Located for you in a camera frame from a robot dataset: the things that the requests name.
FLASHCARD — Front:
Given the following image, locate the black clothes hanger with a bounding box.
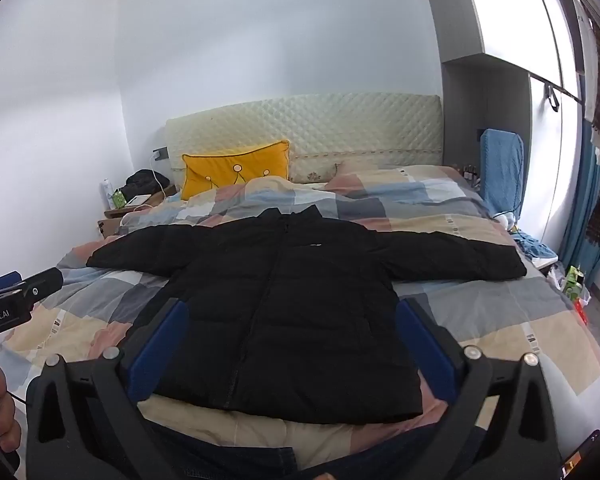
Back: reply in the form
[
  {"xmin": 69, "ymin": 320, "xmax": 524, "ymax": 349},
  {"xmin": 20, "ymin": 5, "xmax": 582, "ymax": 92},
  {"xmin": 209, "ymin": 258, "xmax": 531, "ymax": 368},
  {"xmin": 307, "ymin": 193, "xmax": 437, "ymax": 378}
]
[{"xmin": 544, "ymin": 84, "xmax": 560, "ymax": 113}]

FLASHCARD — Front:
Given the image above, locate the black puffer jacket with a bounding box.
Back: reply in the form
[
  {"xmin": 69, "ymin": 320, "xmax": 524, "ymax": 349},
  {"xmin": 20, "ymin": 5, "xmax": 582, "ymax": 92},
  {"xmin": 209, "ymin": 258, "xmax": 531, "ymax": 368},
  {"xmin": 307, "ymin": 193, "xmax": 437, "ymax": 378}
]
[{"xmin": 88, "ymin": 207, "xmax": 527, "ymax": 425}]

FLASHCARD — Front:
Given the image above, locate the wooden nightstand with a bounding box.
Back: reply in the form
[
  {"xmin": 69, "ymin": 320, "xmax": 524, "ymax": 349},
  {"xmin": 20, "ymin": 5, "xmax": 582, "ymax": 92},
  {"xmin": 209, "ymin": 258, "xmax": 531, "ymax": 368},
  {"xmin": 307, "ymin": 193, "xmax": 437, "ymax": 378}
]
[{"xmin": 97, "ymin": 184, "xmax": 178, "ymax": 238}]

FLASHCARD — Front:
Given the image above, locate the cream quilted headboard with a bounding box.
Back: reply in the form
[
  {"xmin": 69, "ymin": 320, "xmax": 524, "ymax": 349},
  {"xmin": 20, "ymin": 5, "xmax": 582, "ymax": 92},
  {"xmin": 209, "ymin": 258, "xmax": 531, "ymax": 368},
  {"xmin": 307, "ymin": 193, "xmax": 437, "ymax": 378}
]
[{"xmin": 164, "ymin": 92, "xmax": 443, "ymax": 185}]

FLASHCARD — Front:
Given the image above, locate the wall power socket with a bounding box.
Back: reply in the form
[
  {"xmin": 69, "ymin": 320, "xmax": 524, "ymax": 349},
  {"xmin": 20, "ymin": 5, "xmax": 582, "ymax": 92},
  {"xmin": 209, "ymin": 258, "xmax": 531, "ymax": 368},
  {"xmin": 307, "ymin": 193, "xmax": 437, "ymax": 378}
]
[{"xmin": 152, "ymin": 146, "xmax": 169, "ymax": 162}]

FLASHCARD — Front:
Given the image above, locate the blue covered chair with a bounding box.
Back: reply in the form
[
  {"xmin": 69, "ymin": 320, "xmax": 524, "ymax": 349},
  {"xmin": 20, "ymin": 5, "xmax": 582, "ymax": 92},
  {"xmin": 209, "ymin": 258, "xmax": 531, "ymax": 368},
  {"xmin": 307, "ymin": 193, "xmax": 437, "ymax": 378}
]
[{"xmin": 480, "ymin": 129, "xmax": 524, "ymax": 219}]

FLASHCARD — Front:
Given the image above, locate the green box on floor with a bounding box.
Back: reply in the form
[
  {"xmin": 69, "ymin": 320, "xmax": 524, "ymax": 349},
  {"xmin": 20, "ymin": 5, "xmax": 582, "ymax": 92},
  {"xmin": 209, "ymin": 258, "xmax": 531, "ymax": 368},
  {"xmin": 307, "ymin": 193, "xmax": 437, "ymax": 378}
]
[{"xmin": 562, "ymin": 266, "xmax": 588, "ymax": 306}]

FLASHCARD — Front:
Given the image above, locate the blue curtain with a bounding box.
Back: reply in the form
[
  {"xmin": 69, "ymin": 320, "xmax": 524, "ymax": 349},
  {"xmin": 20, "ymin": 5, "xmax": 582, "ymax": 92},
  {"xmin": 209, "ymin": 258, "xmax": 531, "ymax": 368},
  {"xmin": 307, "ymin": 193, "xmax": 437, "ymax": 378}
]
[{"xmin": 558, "ymin": 119, "xmax": 600, "ymax": 284}]

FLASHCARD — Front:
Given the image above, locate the white spray bottle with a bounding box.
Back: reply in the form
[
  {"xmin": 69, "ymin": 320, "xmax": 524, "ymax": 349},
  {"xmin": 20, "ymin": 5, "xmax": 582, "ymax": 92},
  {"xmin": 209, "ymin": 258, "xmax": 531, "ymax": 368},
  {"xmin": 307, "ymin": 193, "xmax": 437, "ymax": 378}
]
[{"xmin": 100, "ymin": 179, "xmax": 116, "ymax": 209}]

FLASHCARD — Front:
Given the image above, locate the pink pillow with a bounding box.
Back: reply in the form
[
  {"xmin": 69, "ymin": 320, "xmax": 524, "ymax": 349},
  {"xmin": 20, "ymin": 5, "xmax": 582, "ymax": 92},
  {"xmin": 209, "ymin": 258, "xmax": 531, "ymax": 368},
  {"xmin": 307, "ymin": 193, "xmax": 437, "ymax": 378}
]
[{"xmin": 335, "ymin": 159, "xmax": 379, "ymax": 177}]

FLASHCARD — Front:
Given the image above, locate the yellow crown cushion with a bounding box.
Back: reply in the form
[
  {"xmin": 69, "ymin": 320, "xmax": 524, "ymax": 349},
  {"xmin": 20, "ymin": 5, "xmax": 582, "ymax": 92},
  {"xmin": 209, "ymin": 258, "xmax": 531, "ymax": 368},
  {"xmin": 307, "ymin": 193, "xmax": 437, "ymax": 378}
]
[{"xmin": 181, "ymin": 140, "xmax": 290, "ymax": 200}]

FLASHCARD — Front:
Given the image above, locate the black bag on nightstand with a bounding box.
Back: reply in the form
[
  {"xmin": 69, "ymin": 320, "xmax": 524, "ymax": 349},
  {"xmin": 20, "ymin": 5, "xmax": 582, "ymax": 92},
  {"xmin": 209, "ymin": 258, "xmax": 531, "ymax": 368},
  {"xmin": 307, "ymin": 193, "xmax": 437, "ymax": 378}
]
[{"xmin": 119, "ymin": 169, "xmax": 171, "ymax": 202}]

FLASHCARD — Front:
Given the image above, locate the person's left hand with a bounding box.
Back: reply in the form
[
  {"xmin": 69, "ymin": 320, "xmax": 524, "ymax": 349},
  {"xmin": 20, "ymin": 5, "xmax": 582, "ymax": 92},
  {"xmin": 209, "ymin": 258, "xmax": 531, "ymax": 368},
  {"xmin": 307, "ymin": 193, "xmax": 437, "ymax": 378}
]
[{"xmin": 0, "ymin": 369, "xmax": 21, "ymax": 453}]

